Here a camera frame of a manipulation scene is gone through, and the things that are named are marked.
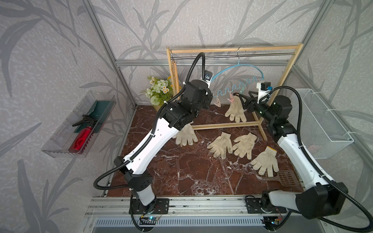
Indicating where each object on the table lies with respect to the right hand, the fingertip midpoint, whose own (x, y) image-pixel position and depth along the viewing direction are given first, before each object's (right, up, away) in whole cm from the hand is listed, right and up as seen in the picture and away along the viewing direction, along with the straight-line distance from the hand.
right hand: (245, 92), depth 71 cm
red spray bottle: (-72, -22, -11) cm, 76 cm away
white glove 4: (+8, -31, +25) cm, 41 cm away
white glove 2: (-30, -22, +9) cm, 38 cm away
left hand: (-20, 0, -6) cm, 21 cm away
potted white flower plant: (-46, +3, +16) cm, 49 cm away
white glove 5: (+20, -39, +19) cm, 48 cm away
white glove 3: (-8, -32, +26) cm, 41 cm away
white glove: (+1, -9, +18) cm, 20 cm away
